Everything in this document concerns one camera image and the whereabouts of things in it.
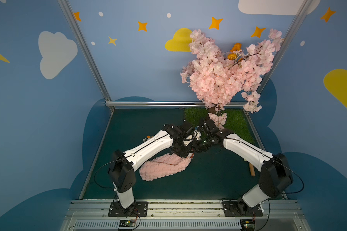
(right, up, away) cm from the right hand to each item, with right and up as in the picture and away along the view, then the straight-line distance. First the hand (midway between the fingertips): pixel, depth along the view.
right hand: (188, 150), depth 80 cm
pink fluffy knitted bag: (-12, -8, 0) cm, 15 cm away
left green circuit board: (-32, -36, -8) cm, 48 cm away
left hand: (-2, -1, -1) cm, 2 cm away
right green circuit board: (+30, -36, -8) cm, 48 cm away
